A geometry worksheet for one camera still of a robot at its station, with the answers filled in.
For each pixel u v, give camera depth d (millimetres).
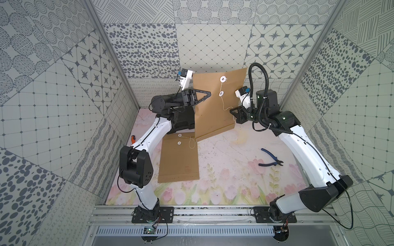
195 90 584
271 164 907
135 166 465
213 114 613
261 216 734
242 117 614
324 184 395
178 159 910
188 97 565
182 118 633
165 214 740
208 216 760
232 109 685
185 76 573
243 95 592
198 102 592
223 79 563
